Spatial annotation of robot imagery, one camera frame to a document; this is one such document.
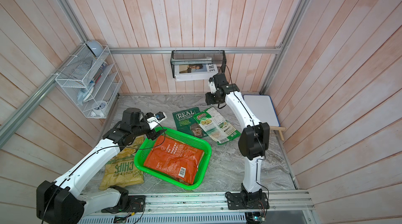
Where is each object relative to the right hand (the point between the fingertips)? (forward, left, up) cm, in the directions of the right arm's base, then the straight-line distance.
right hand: (209, 98), depth 93 cm
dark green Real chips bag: (-6, +15, -17) cm, 24 cm away
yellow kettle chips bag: (-39, +47, -15) cm, 63 cm away
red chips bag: (-32, +19, -15) cm, 40 cm away
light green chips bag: (-8, -5, -18) cm, 20 cm away
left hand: (-19, +26, +1) cm, 32 cm away
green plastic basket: (-21, +16, -11) cm, 28 cm away
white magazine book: (+15, +9, +10) cm, 20 cm away
